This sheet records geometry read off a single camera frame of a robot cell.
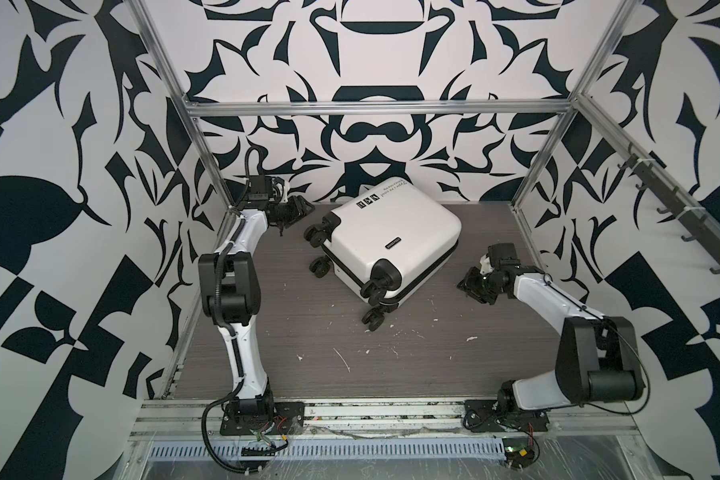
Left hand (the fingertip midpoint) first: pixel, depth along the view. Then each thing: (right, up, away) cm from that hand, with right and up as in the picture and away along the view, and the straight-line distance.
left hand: (311, 204), depth 96 cm
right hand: (+47, -24, -5) cm, 53 cm away
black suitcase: (+22, -12, -14) cm, 29 cm away
